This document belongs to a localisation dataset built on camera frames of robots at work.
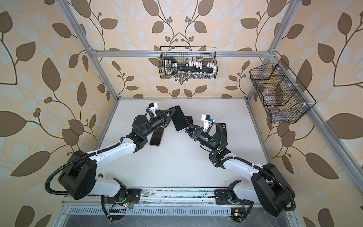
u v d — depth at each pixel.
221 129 1.01
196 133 0.65
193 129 0.68
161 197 0.75
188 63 0.82
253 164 0.47
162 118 0.66
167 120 0.69
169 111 0.73
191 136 0.68
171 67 0.84
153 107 0.74
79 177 0.42
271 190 0.41
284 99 0.73
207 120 0.70
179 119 0.71
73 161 0.42
